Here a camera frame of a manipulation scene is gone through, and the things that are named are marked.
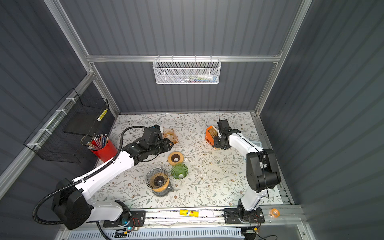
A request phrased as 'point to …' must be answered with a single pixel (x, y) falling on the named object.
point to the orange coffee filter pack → (210, 134)
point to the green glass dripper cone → (179, 171)
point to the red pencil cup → (105, 150)
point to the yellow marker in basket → (101, 116)
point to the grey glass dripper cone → (156, 177)
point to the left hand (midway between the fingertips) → (173, 144)
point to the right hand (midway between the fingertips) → (220, 144)
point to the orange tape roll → (274, 212)
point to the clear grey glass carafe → (163, 193)
